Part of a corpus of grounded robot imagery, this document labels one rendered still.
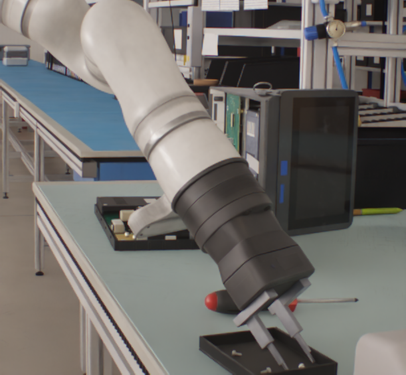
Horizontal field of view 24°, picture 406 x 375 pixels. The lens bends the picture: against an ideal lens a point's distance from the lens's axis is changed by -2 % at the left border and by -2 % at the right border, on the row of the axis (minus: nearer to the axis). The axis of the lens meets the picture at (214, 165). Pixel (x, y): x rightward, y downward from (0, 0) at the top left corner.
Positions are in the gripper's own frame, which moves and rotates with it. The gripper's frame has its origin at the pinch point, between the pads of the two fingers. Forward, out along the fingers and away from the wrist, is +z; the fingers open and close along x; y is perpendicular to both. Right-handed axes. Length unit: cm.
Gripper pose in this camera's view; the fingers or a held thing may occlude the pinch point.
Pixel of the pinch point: (301, 366)
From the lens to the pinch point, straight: 83.3
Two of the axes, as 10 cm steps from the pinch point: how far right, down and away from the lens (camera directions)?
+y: 5.6, -6.2, -5.5
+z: 5.2, 7.8, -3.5
